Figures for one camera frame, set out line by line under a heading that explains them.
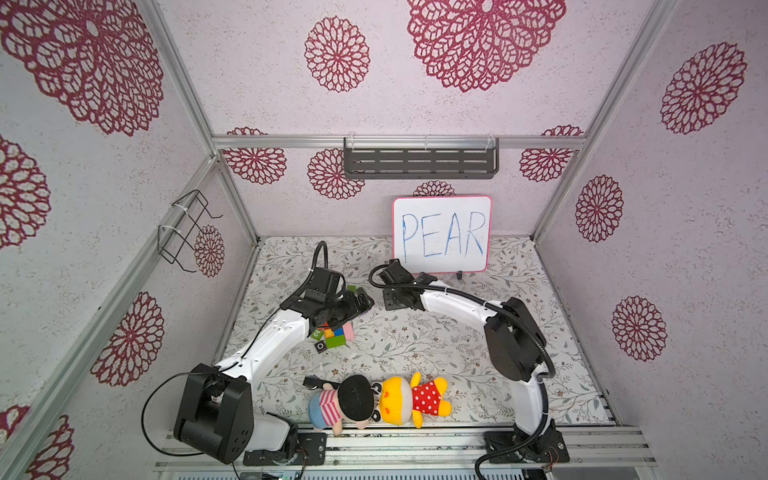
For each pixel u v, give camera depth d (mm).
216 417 408
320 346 903
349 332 942
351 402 738
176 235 746
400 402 745
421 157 967
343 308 743
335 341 922
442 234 1030
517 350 515
